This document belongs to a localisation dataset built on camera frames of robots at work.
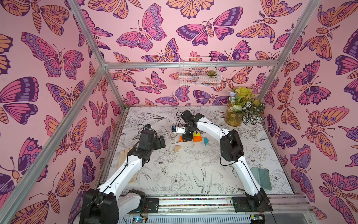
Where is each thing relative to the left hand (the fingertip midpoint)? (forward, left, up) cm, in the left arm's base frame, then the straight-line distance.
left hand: (158, 138), depth 86 cm
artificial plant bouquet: (+25, -57, +9) cm, 62 cm away
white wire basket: (+46, -28, +13) cm, 56 cm away
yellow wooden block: (+10, -26, -10) cm, 30 cm away
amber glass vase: (+19, -50, -4) cm, 54 cm away
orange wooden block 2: (+3, -14, -6) cm, 15 cm away
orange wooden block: (+7, -26, -12) cm, 29 cm away
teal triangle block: (+6, -32, -13) cm, 35 cm away
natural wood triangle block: (-1, -11, -12) cm, 16 cm away
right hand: (+10, -17, -10) cm, 22 cm away
